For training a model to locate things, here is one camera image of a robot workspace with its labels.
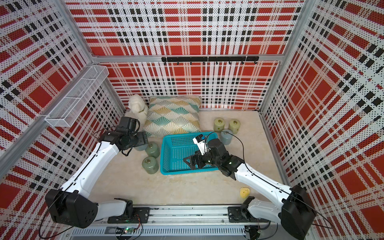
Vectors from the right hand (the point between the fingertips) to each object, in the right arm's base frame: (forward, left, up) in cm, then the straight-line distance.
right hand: (192, 156), depth 75 cm
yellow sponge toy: (-13, -28, -17) cm, 35 cm away
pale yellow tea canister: (+29, -27, -11) cm, 41 cm away
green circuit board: (-30, +33, -16) cm, 47 cm away
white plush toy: (+37, +38, 0) cm, 53 cm away
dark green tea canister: (+9, +25, -10) cm, 29 cm away
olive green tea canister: (0, +25, -11) cm, 27 cm away
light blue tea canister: (+20, -21, -12) cm, 31 cm away
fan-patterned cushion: (+33, +15, -3) cm, 36 cm away
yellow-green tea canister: (+30, -17, -10) cm, 36 cm away
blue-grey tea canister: (+7, +29, -2) cm, 30 cm away
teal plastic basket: (+15, +13, -17) cm, 27 cm away
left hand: (+10, +28, +1) cm, 30 cm away
